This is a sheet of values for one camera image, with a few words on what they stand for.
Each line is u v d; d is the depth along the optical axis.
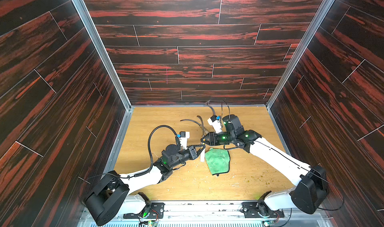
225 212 0.75
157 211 0.73
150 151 0.71
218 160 0.86
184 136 0.72
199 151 0.73
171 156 0.60
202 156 0.73
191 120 1.11
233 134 0.60
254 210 0.73
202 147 0.74
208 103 1.23
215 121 0.70
